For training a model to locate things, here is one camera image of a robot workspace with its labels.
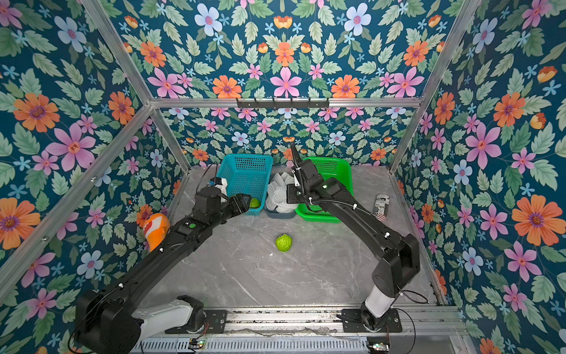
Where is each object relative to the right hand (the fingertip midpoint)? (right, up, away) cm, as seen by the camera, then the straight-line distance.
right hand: (295, 188), depth 80 cm
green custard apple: (-5, -22, +6) cm, 23 cm away
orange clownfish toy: (-57, -16, +8) cm, 60 cm away
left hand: (-17, -4, -1) cm, 18 cm away
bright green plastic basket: (+21, +11, +34) cm, 41 cm away
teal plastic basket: (-27, +7, +37) cm, 46 cm away
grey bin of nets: (-11, -12, +20) cm, 26 cm away
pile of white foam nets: (-9, -4, +19) cm, 22 cm away
